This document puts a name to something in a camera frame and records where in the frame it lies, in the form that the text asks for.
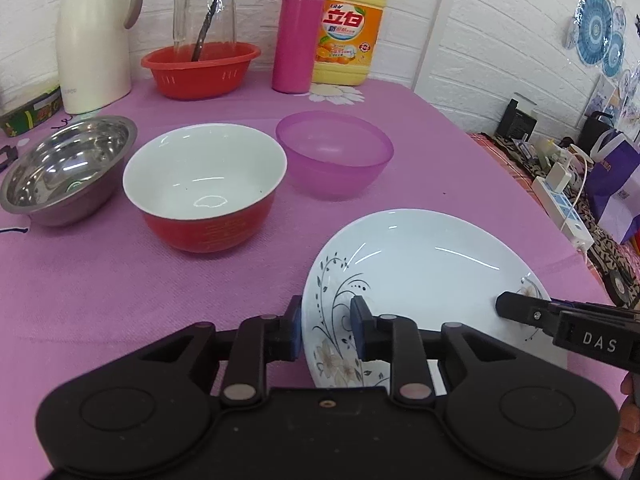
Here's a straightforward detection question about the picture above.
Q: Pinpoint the white floral plate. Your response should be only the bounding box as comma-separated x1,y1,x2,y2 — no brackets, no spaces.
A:
302,209,567,388

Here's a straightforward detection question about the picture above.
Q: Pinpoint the red white ceramic bowl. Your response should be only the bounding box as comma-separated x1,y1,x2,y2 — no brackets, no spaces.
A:
122,124,288,254

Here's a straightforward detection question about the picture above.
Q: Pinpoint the stainless steel bowl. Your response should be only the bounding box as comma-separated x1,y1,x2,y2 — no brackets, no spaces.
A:
1,116,138,228

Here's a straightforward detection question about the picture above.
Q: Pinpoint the right hand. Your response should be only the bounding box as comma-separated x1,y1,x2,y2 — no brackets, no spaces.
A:
615,373,640,468

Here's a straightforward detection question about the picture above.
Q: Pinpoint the white power strip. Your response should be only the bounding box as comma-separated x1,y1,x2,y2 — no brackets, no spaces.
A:
532,177,593,256

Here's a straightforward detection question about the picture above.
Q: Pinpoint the white charger plug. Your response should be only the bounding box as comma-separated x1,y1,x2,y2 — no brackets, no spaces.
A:
546,157,574,193

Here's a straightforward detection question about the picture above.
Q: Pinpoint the purple gift bag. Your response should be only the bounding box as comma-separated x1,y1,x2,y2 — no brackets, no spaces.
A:
585,129,639,244

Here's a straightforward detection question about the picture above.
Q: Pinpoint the black box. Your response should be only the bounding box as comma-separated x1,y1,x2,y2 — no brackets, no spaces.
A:
496,99,537,141

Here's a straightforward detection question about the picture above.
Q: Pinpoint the pink floral tablecloth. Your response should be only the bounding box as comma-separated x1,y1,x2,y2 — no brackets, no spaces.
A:
1,80,608,479

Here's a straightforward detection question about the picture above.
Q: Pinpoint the purple plastic bowl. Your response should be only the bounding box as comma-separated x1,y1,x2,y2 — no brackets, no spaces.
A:
276,112,395,200

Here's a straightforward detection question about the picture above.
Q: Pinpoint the red plastic basket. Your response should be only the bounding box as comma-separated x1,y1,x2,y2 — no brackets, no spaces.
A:
141,42,262,101

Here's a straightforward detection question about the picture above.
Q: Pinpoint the black stirring stick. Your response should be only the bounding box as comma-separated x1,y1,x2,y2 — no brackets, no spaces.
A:
191,0,221,62

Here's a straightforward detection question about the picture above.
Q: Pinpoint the pink thermos bottle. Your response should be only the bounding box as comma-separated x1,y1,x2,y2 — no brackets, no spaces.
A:
269,0,326,94

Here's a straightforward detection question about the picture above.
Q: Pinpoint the yellow detergent bottle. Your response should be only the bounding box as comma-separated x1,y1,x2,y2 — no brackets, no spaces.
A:
312,0,387,87

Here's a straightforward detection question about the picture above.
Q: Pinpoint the cream thermal jug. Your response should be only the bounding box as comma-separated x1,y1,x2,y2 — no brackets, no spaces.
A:
55,0,143,115

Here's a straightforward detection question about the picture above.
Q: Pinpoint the instant noodle cup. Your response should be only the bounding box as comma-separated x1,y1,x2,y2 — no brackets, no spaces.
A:
1,82,62,138

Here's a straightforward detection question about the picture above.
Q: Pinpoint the glass carafe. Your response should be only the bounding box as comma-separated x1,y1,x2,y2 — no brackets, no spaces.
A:
172,0,236,58

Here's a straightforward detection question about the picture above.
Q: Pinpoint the blue wall decoration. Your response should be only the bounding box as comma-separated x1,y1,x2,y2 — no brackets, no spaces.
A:
563,0,627,78

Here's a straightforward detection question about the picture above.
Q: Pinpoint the black plastic frame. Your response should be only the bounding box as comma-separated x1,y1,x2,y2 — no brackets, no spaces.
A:
0,145,17,171

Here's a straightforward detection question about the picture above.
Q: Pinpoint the white cable duct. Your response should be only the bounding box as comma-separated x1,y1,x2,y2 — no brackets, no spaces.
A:
412,0,454,96

